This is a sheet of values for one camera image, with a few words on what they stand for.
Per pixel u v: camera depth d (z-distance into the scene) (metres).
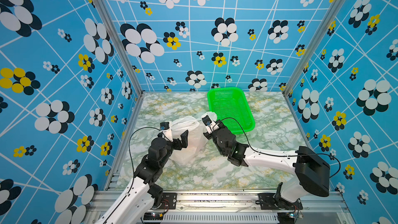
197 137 0.83
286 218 0.69
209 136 0.69
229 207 0.72
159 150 0.55
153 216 0.72
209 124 0.62
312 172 0.43
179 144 0.68
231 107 1.12
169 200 0.73
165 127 0.63
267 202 0.72
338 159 0.45
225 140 0.56
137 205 0.57
